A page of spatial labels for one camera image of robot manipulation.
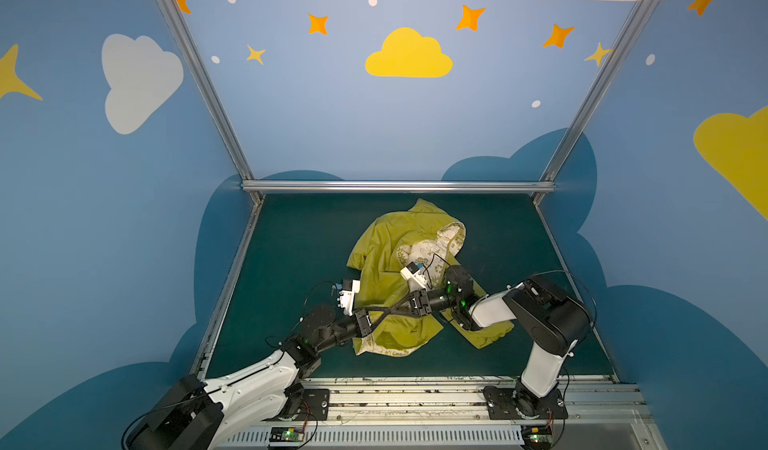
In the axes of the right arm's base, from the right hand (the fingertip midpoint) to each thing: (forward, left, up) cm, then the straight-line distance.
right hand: (395, 312), depth 77 cm
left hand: (0, +2, +2) cm, 2 cm away
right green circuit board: (-24, -36, -14) cm, 45 cm away
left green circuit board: (-27, +25, -13) cm, 39 cm away
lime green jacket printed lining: (+26, -4, -9) cm, 28 cm away
